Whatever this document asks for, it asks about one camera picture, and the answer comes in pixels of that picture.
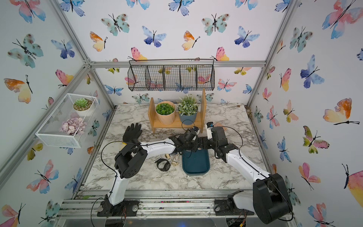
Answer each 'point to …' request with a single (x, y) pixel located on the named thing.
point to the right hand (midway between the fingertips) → (205, 137)
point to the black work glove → (131, 135)
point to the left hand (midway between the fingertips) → (200, 143)
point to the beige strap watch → (167, 155)
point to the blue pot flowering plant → (187, 107)
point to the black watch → (167, 166)
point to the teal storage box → (195, 163)
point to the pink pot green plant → (166, 112)
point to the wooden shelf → (200, 122)
